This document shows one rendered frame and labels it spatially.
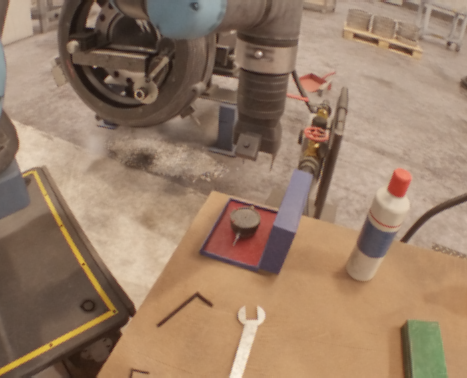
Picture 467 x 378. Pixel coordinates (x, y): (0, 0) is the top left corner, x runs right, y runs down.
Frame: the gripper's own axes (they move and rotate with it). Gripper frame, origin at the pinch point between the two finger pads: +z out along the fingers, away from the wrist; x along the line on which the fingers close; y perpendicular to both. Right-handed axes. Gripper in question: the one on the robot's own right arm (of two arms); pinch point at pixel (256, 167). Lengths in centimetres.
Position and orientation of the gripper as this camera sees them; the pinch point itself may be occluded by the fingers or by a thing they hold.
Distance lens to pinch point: 64.9
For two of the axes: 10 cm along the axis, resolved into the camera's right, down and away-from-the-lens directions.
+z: -0.7, 7.8, 6.3
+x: 9.4, 2.6, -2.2
